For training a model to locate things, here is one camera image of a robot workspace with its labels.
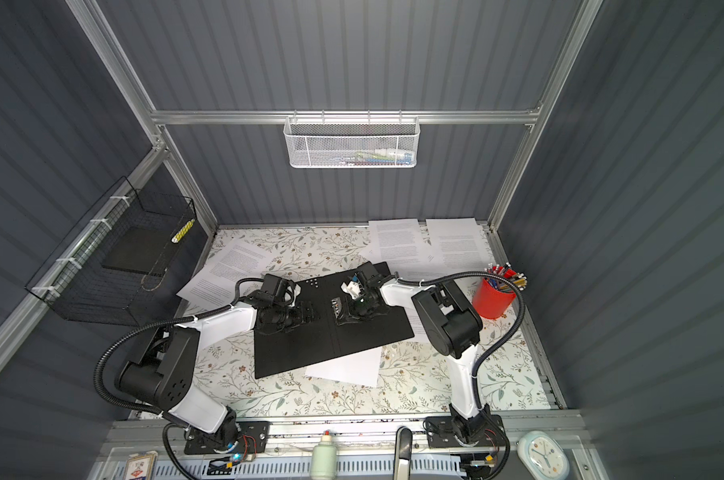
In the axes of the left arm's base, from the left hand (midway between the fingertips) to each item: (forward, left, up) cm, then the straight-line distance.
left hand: (311, 319), depth 92 cm
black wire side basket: (+6, +42, +25) cm, 49 cm away
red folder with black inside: (-4, -4, -5) cm, 7 cm away
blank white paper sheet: (-15, -15, -3) cm, 21 cm away
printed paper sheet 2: (+31, -33, -2) cm, 46 cm away
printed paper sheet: (+19, +36, -4) cm, 41 cm away
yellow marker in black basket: (+16, +33, +25) cm, 44 cm away
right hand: (-1, -9, -1) cm, 9 cm away
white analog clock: (-39, -56, +1) cm, 68 cm away
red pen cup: (-2, -53, +13) cm, 55 cm away
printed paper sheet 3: (+30, -55, -2) cm, 63 cm away
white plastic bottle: (-37, -6, +5) cm, 38 cm away
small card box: (-35, +38, -2) cm, 52 cm away
